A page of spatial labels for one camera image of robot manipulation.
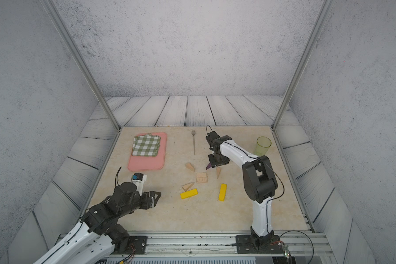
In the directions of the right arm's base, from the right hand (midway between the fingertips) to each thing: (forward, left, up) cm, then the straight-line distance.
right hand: (218, 163), depth 94 cm
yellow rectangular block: (-15, +16, -6) cm, 23 cm away
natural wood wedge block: (-1, 0, -5) cm, 5 cm away
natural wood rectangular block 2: (-4, +10, -6) cm, 12 cm away
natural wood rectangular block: (-7, +9, -6) cm, 13 cm away
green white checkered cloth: (+16, +47, -4) cm, 49 cm away
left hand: (-21, +29, +7) cm, 36 cm away
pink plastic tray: (+4, +48, -6) cm, 49 cm away
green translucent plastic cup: (+11, -26, +4) cm, 29 cm away
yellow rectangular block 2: (-14, -2, -6) cm, 16 cm away
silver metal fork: (+30, +16, -6) cm, 34 cm away
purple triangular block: (+1, +6, -5) cm, 8 cm away
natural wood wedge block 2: (-12, +17, -4) cm, 21 cm away
